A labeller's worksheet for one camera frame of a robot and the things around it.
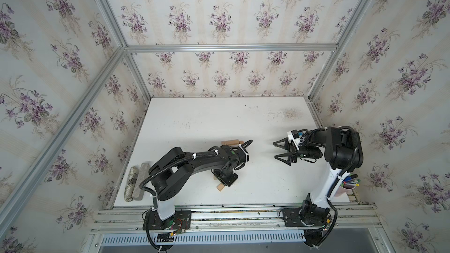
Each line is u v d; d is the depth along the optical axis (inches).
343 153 21.1
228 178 29.2
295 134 30.0
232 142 37.6
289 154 30.0
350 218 29.5
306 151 30.8
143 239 27.1
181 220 28.5
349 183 29.4
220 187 32.2
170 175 17.9
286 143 33.6
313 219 26.9
